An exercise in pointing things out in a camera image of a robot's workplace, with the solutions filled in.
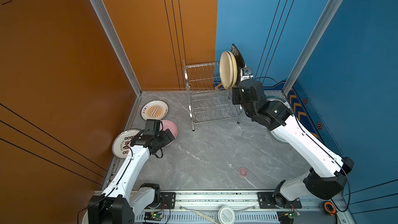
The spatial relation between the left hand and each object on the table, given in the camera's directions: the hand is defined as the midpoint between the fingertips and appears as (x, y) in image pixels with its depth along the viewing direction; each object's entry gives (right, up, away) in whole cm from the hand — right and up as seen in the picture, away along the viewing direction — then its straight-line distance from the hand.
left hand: (167, 138), depth 83 cm
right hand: (+34, +26, -16) cm, 46 cm away
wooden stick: (+24, -34, -15) cm, 44 cm away
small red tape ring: (+41, -18, -1) cm, 45 cm away
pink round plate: (-5, +5, +20) cm, 21 cm away
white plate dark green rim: (+72, +23, +30) cm, 82 cm away
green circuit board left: (-6, -34, -12) cm, 36 cm away
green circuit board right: (+58, -34, -13) cm, 69 cm away
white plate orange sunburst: (-14, +15, +25) cm, 32 cm away
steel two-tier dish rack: (+23, +21, +23) cm, 39 cm away
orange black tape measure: (+75, -28, -15) cm, 82 cm away
